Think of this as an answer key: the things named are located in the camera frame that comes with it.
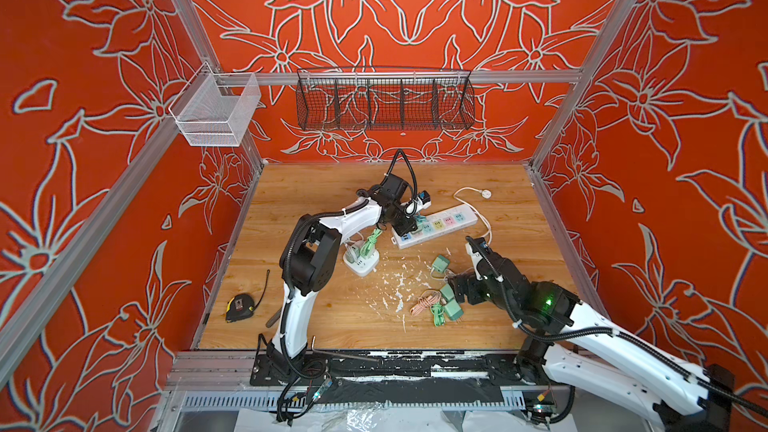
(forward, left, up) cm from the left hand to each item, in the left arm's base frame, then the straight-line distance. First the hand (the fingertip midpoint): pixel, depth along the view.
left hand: (411, 219), depth 95 cm
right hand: (-22, -12, +6) cm, 25 cm away
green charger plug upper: (-13, -9, -5) cm, 17 cm away
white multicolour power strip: (+1, -8, -3) cm, 9 cm away
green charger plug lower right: (-27, -12, -4) cm, 30 cm away
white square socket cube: (-15, +14, -4) cm, 21 cm away
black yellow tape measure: (-29, +47, -4) cm, 56 cm away
